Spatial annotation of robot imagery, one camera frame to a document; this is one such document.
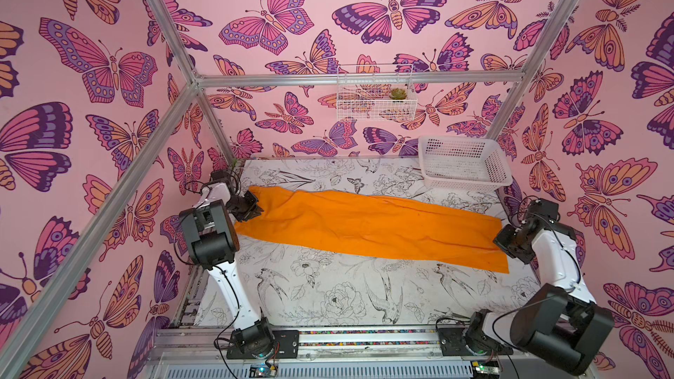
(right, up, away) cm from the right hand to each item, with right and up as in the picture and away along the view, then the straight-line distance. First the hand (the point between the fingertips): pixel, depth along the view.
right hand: (506, 245), depth 82 cm
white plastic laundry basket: (+3, +28, +35) cm, 45 cm away
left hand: (-81, +11, +20) cm, 84 cm away
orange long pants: (-40, +4, +16) cm, 43 cm away
